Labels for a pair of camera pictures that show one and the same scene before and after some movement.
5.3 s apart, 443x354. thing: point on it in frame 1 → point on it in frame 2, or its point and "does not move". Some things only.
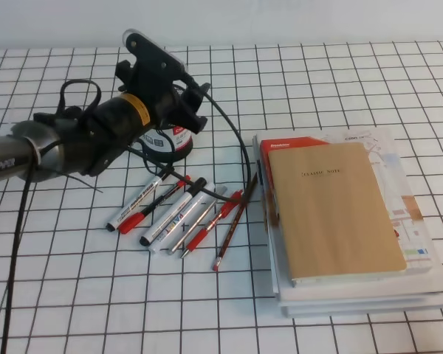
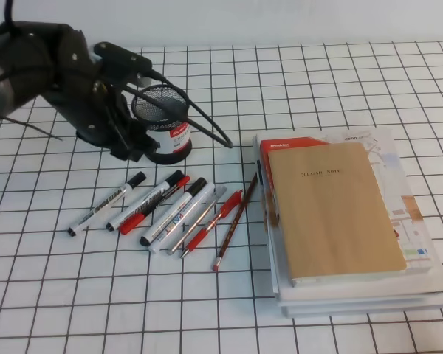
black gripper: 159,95 → 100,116
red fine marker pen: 138,218 does not move
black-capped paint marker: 147,239 does not move
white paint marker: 188,214 does not move
